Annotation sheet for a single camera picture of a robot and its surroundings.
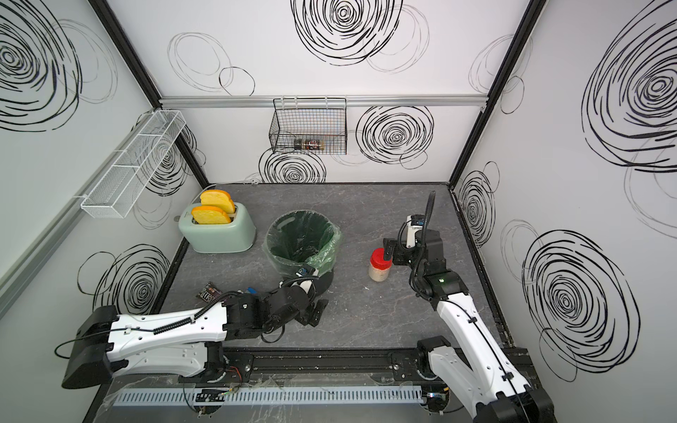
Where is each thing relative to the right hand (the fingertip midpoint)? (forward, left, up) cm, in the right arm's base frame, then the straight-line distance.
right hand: (400, 241), depth 79 cm
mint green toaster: (+6, +55, -9) cm, 56 cm away
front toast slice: (+7, +61, +2) cm, 62 cm away
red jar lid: (-3, +7, -7) cm, 10 cm away
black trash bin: (+4, +33, -6) cm, 33 cm away
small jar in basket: (+30, +33, +13) cm, 46 cm away
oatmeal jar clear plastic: (-4, +5, -14) cm, 16 cm away
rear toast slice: (+14, +60, +3) cm, 62 cm away
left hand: (-16, +25, -6) cm, 30 cm away
